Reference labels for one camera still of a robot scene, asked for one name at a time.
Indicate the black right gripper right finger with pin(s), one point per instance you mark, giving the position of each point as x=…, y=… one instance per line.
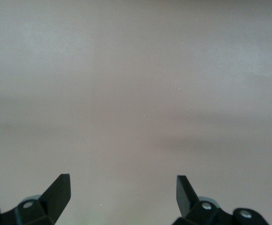
x=187, y=201

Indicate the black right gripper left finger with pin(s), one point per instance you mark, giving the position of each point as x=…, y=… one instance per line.
x=53, y=199

